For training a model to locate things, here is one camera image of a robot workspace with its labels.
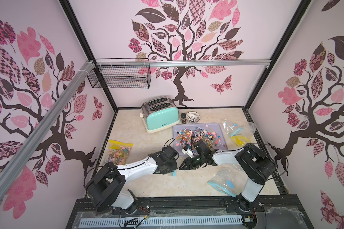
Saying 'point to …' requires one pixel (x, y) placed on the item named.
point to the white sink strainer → (193, 116)
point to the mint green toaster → (159, 113)
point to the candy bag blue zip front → (232, 129)
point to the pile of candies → (189, 136)
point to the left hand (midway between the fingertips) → (175, 171)
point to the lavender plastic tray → (221, 128)
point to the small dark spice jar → (183, 115)
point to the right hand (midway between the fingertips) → (180, 168)
